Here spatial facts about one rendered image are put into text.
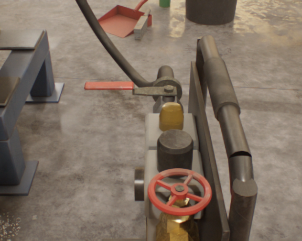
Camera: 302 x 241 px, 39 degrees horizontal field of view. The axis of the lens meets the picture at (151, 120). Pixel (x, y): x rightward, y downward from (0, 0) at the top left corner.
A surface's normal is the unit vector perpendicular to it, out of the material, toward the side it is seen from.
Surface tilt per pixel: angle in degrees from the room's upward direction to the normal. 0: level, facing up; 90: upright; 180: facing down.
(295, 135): 0
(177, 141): 0
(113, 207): 0
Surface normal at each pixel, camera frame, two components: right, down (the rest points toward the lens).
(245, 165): 0.26, -0.40
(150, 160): 0.00, -0.82
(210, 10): -0.15, 0.61
